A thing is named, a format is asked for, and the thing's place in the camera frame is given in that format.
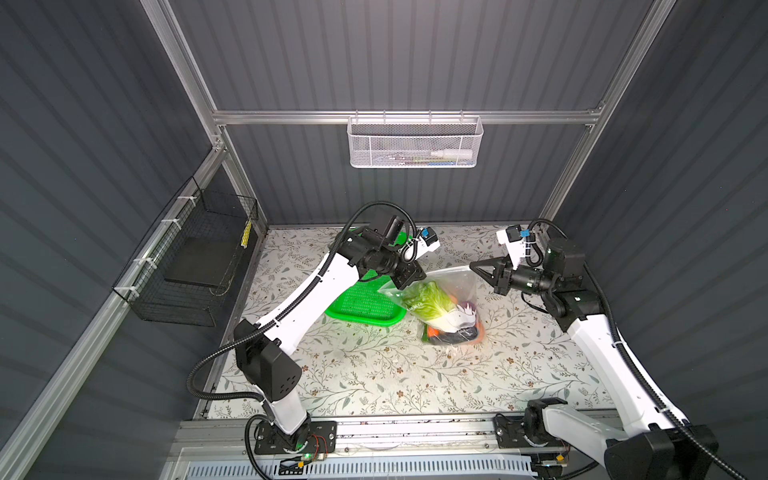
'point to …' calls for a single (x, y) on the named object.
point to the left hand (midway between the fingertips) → (419, 271)
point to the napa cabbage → (433, 304)
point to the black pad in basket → (203, 260)
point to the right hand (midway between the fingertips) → (477, 268)
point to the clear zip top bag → (460, 283)
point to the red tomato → (481, 333)
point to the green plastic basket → (364, 303)
